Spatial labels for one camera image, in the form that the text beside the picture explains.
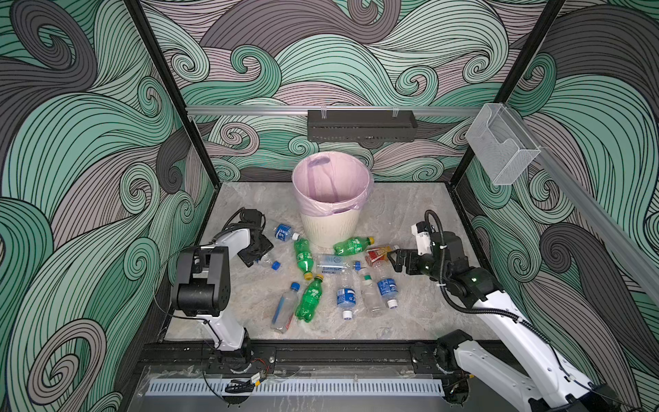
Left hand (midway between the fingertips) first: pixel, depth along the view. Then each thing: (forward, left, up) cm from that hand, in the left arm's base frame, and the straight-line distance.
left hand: (262, 250), depth 95 cm
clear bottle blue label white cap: (+6, -8, +3) cm, 10 cm away
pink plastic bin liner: (+24, -26, +13) cm, 38 cm away
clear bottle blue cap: (-7, -6, +1) cm, 9 cm away
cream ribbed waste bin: (+3, -24, +10) cm, 26 cm away
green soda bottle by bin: (+1, -34, +3) cm, 34 cm away
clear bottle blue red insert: (-22, -11, -1) cm, 24 cm away
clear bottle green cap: (-15, -40, -2) cm, 43 cm away
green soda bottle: (-5, -16, +4) cm, 17 cm away
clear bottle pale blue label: (-7, -28, +3) cm, 29 cm away
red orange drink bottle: (-3, -42, +4) cm, 42 cm away
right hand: (-10, -47, +16) cm, 51 cm away
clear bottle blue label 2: (-18, -31, +4) cm, 36 cm away
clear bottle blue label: (-14, -45, +5) cm, 47 cm away
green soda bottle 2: (-20, -20, +4) cm, 28 cm away
